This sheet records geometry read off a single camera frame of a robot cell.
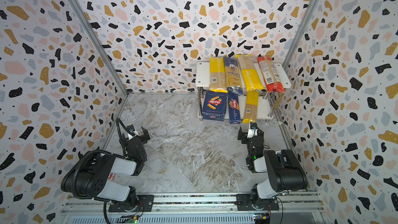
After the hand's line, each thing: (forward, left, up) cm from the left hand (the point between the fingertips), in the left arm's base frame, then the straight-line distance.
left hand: (134, 130), depth 87 cm
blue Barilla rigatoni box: (+17, -46, +1) cm, 49 cm away
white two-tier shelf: (+22, -39, +22) cm, 50 cm away
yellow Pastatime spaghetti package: (+13, -64, +24) cm, 70 cm away
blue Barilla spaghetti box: (+18, -59, -2) cm, 61 cm away
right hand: (+2, -67, -1) cm, 67 cm away
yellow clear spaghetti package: (+19, -71, -3) cm, 73 cm away
